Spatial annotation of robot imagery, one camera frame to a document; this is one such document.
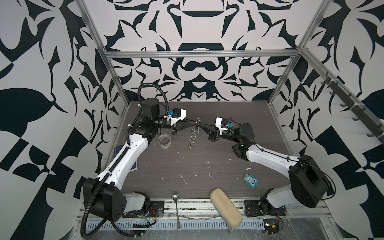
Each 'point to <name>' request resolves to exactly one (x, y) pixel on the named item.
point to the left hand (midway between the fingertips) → (196, 118)
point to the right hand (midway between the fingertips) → (199, 124)
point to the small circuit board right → (271, 226)
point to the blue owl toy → (250, 180)
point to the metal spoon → (175, 196)
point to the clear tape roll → (164, 140)
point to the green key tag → (198, 129)
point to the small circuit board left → (140, 225)
